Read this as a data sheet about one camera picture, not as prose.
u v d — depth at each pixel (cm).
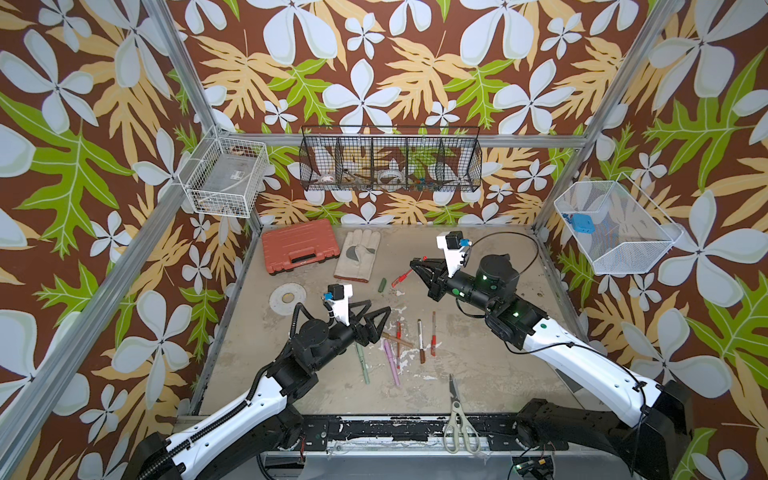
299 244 108
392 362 86
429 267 63
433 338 91
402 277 72
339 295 63
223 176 86
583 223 86
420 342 89
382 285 104
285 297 100
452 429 75
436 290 60
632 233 77
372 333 63
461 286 59
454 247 58
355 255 111
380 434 75
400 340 91
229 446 48
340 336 64
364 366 85
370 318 62
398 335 91
